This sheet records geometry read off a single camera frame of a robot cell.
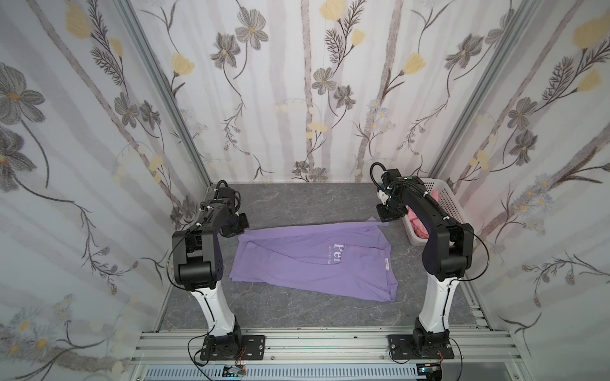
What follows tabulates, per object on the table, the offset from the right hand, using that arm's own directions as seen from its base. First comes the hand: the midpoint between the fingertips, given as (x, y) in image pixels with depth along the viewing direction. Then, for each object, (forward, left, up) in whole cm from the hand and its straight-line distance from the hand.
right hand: (396, 214), depth 92 cm
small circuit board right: (-51, -6, -12) cm, 52 cm away
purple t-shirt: (-15, +21, -12) cm, 28 cm away
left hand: (-4, +61, -9) cm, 62 cm away
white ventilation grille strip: (-53, +40, -11) cm, 67 cm away
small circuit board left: (-53, +56, -11) cm, 78 cm away
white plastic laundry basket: (+12, -28, -8) cm, 32 cm away
